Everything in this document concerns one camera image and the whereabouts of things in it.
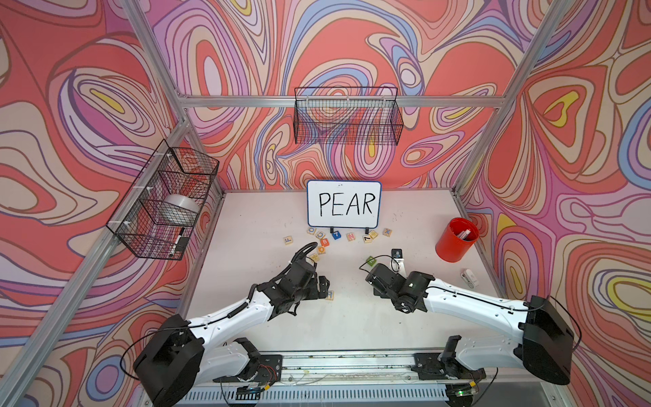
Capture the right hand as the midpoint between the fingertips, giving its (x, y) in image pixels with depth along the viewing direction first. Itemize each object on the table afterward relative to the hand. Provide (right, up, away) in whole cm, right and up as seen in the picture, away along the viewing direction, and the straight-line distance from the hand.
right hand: (394, 288), depth 82 cm
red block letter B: (-23, +13, +19) cm, 32 cm away
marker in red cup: (+29, +17, +10) cm, 35 cm away
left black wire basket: (-72, +25, -9) cm, 77 cm away
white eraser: (+29, +1, +6) cm, 30 cm away
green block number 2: (-5, +7, +13) cm, 16 cm away
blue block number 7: (-18, +16, +22) cm, 32 cm away
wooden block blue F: (-38, +14, +19) cm, 45 cm away
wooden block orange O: (-25, +10, +16) cm, 31 cm away
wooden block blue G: (-25, +16, +21) cm, 37 cm away
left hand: (-24, 0, +2) cm, 24 cm away
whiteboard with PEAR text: (-15, +29, +17) cm, 37 cm away
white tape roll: (-64, +26, -12) cm, 70 cm away
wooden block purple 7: (-6, +14, +19) cm, 25 cm away
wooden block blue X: (+3, +17, +22) cm, 28 cm away
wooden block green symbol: (-27, +8, +14) cm, 31 cm away
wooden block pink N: (-12, +15, +19) cm, 28 cm away
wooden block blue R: (-21, -4, +4) cm, 22 cm away
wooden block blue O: (-29, +17, +22) cm, 40 cm away
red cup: (+23, +15, +5) cm, 28 cm away
